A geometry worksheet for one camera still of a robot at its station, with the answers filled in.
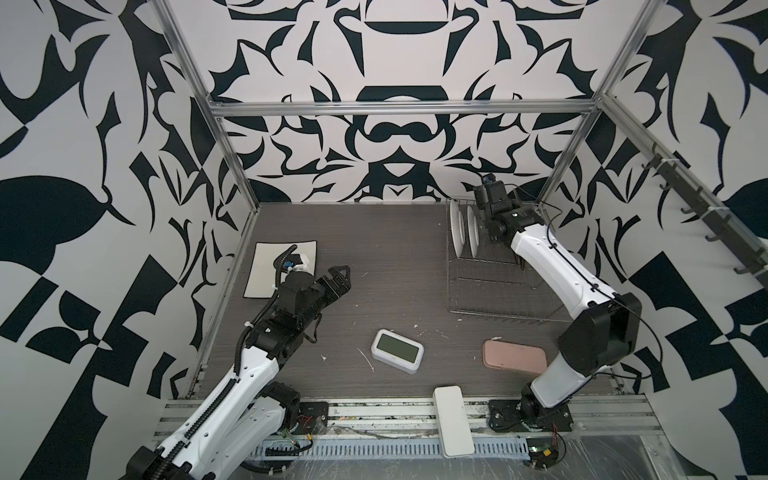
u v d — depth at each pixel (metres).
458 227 0.96
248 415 0.58
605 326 0.44
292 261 0.69
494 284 0.97
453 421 0.70
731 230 0.55
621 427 0.73
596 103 0.91
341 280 0.69
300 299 0.57
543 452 0.71
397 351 0.81
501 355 0.83
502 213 0.63
